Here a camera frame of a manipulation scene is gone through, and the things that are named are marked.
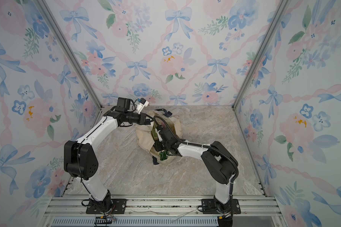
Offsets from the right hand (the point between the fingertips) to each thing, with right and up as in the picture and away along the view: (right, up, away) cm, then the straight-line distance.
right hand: (156, 142), depth 91 cm
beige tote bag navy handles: (-8, +5, +6) cm, 11 cm away
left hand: (0, +15, -7) cm, 17 cm away
